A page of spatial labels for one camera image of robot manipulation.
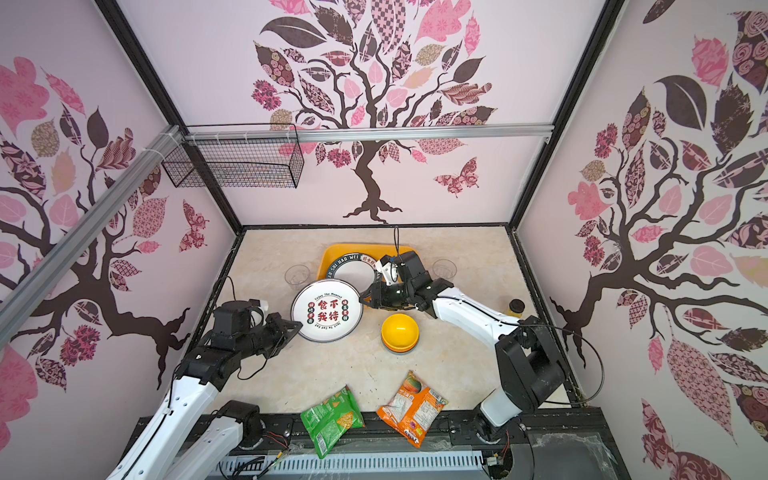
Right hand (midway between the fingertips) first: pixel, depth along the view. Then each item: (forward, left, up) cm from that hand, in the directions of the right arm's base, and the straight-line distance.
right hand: (365, 296), depth 81 cm
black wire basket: (+43, +42, +18) cm, 63 cm away
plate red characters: (-2, +10, -3) cm, 11 cm away
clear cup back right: (+18, -26, -12) cm, 34 cm away
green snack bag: (-28, +8, -12) cm, 32 cm away
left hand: (-9, +16, -1) cm, 18 cm away
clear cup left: (+16, +26, -12) cm, 33 cm away
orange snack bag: (-26, -12, -13) cm, 32 cm away
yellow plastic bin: (+25, +14, -11) cm, 31 cm away
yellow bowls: (-5, -10, -14) cm, 17 cm away
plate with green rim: (+20, +4, -14) cm, 25 cm away
